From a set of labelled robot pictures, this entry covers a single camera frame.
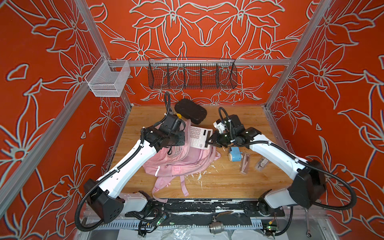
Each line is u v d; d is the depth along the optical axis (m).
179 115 1.10
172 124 0.54
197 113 1.08
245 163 0.88
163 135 0.49
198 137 0.79
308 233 0.67
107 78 0.93
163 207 0.73
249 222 0.70
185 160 0.83
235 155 0.87
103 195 0.38
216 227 0.66
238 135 0.60
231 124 0.62
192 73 0.98
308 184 0.41
